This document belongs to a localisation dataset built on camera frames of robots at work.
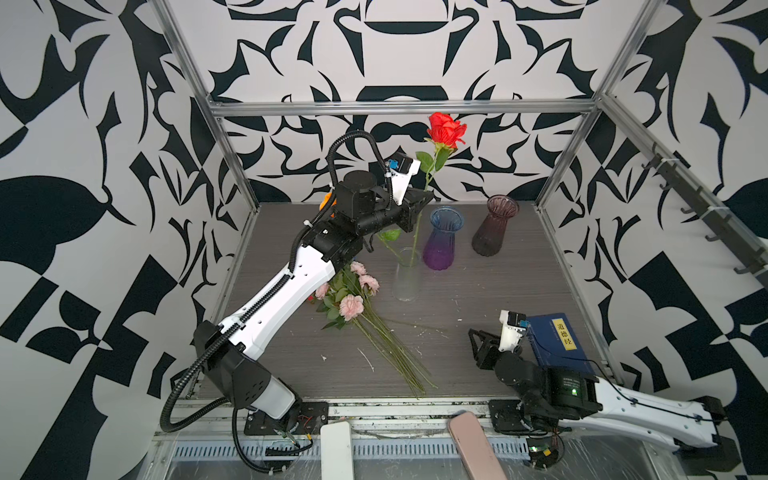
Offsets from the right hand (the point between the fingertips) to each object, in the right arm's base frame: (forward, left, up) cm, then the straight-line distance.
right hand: (470, 337), depth 75 cm
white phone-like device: (-23, +32, -5) cm, 40 cm away
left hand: (+20, +10, +32) cm, 39 cm away
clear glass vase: (+18, +15, -1) cm, 23 cm away
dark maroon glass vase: (+35, -13, -3) cm, 37 cm away
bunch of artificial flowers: (+14, +33, -4) cm, 36 cm away
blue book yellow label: (+2, -27, -11) cm, 29 cm away
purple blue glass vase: (+32, +3, -8) cm, 33 cm away
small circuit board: (-23, -15, -13) cm, 31 cm away
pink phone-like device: (-23, +1, -10) cm, 25 cm away
